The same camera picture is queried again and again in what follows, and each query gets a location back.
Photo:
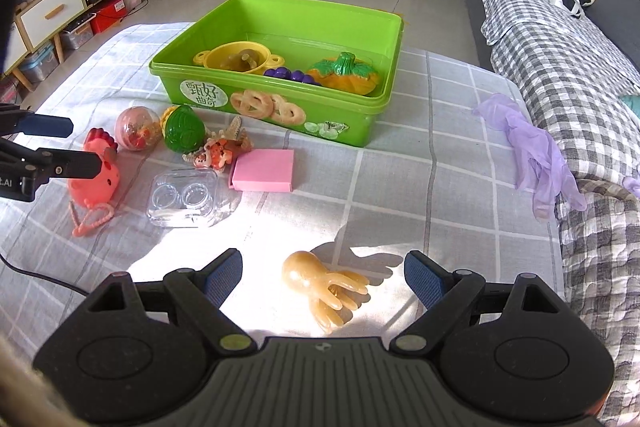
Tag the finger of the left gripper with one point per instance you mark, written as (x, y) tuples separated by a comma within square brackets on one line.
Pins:
[(73, 164), (15, 120)]

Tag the green patterned pillow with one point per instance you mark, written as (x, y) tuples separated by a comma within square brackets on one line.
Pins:
[(632, 102)]

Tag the pink pig toy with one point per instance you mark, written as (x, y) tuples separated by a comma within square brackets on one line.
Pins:
[(90, 199)]

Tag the purple rubber glove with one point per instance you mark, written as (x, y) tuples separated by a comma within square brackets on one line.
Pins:
[(541, 166)]

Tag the pink sticky note pad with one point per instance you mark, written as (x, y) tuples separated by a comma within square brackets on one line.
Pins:
[(263, 170)]

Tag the tan octopus toy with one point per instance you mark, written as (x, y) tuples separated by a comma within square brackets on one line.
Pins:
[(327, 292)]

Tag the purple toy grapes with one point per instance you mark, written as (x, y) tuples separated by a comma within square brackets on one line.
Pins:
[(296, 75)]

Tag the grey checked tablecloth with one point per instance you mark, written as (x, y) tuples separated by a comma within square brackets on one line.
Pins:
[(434, 177)]

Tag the green plastic bin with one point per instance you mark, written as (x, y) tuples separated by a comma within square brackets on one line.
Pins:
[(303, 32)]

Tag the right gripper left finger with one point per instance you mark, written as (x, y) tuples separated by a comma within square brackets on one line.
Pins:
[(198, 297)]

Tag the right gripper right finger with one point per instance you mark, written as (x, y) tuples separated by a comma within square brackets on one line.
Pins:
[(448, 299)]

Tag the clear plastic lens case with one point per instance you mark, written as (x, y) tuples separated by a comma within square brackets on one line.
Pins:
[(183, 198)]

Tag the toy corn cob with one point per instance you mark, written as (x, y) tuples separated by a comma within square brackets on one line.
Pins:
[(182, 130)]

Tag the grey plaid blanket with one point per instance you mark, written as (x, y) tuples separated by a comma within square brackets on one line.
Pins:
[(573, 79)]

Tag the pink capsule ball toy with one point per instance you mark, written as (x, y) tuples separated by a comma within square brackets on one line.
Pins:
[(137, 128)]

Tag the dark grey sofa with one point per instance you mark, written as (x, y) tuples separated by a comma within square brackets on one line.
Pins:
[(616, 20)]

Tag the orange toy pumpkin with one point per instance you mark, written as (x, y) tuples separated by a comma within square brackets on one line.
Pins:
[(345, 73)]

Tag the tiger figurine toy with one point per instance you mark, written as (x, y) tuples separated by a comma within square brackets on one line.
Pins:
[(221, 148)]

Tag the yellow toy pot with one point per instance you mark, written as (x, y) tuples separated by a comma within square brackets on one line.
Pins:
[(248, 57)]

